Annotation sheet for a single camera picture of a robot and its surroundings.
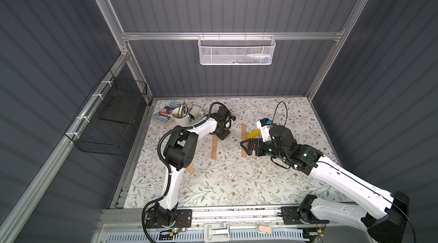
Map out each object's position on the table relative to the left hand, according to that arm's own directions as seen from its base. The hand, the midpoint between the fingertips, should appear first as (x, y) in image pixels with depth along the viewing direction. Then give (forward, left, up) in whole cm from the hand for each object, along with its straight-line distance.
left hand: (225, 134), depth 100 cm
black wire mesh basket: (-12, +52, +26) cm, 59 cm away
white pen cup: (+6, +26, +9) cm, 28 cm away
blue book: (+12, +38, +2) cm, 40 cm away
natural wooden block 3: (+5, -11, -2) cm, 13 cm away
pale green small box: (+14, +19, +4) cm, 23 cm away
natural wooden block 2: (-12, +7, -1) cm, 14 cm away
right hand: (-18, -10, +21) cm, 30 cm away
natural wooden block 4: (-2, -11, -1) cm, 11 cm away
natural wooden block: (-5, +7, -2) cm, 8 cm away
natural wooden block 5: (-20, +19, -2) cm, 28 cm away
